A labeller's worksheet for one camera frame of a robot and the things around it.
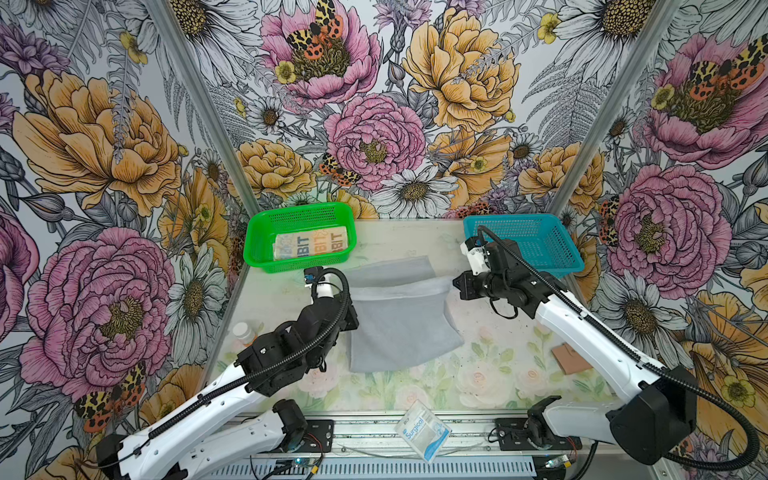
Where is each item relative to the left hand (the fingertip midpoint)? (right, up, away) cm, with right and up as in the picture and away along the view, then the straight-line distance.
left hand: (348, 304), depth 70 cm
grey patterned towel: (-20, +15, +41) cm, 48 cm away
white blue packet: (+18, -32, +6) cm, 38 cm away
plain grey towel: (+12, -2, +4) cm, 13 cm away
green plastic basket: (-36, +23, +46) cm, 63 cm away
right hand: (+27, +2, +10) cm, 29 cm away
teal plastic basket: (+68, +15, +46) cm, 83 cm away
